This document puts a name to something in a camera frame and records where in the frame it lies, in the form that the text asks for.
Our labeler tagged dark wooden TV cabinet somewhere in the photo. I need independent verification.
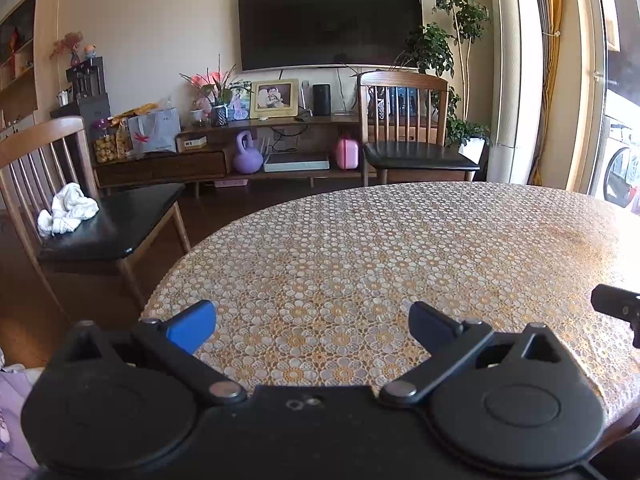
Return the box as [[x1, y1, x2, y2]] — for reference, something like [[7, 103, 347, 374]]
[[92, 112, 481, 198]]

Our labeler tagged wooden shelf unit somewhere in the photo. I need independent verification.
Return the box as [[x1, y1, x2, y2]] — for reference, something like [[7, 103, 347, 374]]
[[0, 0, 61, 131]]

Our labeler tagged purple kettlebell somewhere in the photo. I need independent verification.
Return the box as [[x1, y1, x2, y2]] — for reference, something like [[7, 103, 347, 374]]
[[233, 130, 264, 173]]

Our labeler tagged jar of golden chocolates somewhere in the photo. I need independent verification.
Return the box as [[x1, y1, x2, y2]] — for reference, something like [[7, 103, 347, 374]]
[[93, 119, 118, 163]]

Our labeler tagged dried pink flowers vase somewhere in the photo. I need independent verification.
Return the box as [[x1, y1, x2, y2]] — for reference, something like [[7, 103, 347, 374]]
[[50, 31, 83, 67]]

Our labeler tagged pink small case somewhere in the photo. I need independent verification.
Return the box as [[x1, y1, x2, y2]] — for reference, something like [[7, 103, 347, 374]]
[[335, 134, 360, 170]]

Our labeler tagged green potted tree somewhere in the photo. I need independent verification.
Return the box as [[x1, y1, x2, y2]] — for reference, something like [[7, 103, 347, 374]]
[[400, 0, 493, 148]]

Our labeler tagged white planter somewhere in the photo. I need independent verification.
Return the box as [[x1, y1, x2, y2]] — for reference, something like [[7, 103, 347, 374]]
[[457, 137, 487, 168]]

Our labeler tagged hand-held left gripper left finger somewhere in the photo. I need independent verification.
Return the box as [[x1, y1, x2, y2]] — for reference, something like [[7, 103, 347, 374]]
[[54, 300, 248, 407]]

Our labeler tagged white crumpled cloth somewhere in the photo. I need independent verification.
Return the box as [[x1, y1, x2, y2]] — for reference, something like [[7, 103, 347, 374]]
[[37, 182, 100, 237]]

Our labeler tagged cream standing air conditioner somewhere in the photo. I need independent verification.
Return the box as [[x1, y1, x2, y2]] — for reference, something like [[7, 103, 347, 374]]
[[487, 0, 543, 186]]

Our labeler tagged black water dispenser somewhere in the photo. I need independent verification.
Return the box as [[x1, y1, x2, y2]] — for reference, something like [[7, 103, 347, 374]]
[[50, 56, 112, 131]]

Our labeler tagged princess picture card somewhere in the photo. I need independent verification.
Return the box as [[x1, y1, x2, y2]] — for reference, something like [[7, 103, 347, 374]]
[[229, 81, 252, 121]]

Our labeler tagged sliding glass door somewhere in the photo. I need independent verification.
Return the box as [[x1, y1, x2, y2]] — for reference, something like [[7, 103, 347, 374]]
[[565, 0, 640, 211]]

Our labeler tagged black curved television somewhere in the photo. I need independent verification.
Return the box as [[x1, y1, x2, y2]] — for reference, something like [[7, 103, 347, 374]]
[[237, 0, 423, 72]]

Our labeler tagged wooden chair with black seat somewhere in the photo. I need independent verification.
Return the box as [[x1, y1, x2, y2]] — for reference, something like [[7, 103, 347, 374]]
[[359, 71, 482, 187], [0, 116, 191, 321]]

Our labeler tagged yellow photo frame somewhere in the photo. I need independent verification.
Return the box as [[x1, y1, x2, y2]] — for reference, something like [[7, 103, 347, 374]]
[[250, 79, 300, 120]]

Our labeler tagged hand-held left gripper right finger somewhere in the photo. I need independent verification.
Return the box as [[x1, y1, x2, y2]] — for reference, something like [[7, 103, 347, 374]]
[[378, 301, 579, 407]]

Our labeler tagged white flat box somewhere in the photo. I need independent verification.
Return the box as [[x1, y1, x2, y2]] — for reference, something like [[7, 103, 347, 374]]
[[263, 152, 331, 173]]

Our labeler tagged silver washing machine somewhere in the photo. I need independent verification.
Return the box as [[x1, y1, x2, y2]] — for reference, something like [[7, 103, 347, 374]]
[[590, 115, 640, 211]]

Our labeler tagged grey gift bag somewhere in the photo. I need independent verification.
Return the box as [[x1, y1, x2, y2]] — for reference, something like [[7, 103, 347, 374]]
[[127, 107, 182, 154]]

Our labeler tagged pink flower bouquet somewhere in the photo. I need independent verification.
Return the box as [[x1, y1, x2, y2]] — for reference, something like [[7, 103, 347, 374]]
[[180, 55, 238, 111]]

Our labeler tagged yellow curtain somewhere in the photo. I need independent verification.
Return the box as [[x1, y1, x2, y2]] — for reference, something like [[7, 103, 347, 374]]
[[527, 0, 563, 186]]

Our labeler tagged yellow snack bag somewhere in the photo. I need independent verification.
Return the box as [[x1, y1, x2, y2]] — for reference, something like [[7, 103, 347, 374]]
[[112, 103, 158, 128]]

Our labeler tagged lilac garment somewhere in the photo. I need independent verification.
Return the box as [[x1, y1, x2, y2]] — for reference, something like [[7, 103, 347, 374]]
[[0, 350, 41, 480]]

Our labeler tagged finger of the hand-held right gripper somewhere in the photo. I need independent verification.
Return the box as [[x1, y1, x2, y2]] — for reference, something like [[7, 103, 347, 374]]
[[591, 284, 640, 348]]

